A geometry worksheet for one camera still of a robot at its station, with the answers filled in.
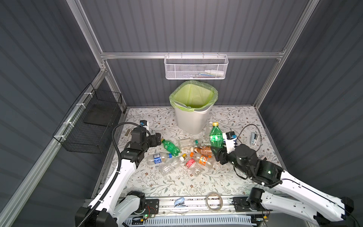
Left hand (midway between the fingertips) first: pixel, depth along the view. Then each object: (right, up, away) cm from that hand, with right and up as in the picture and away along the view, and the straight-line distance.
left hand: (153, 135), depth 81 cm
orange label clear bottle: (+31, -16, +5) cm, 36 cm away
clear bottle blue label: (0, -15, +6) cm, 16 cm away
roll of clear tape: (+38, -36, -6) cm, 52 cm away
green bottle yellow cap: (+33, -1, -14) cm, 36 cm away
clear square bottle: (+20, -8, +16) cm, 27 cm away
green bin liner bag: (+23, +27, +22) cm, 41 cm away
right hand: (+34, -5, -11) cm, 36 cm away
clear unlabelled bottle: (+9, -19, +3) cm, 22 cm away
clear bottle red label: (+23, -18, +3) cm, 29 cm away
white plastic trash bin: (+24, +7, +9) cm, 27 cm away
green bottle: (+9, -10, +11) cm, 17 cm away
